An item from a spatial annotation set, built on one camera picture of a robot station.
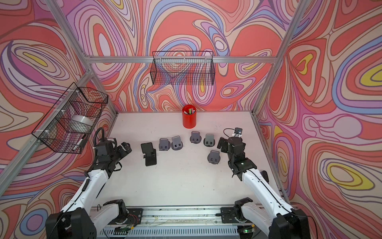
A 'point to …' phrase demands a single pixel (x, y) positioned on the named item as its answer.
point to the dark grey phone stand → (209, 141)
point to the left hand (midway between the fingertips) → (124, 148)
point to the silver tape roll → (80, 124)
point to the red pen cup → (189, 120)
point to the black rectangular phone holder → (150, 154)
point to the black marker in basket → (79, 142)
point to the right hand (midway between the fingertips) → (227, 142)
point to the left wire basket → (53, 129)
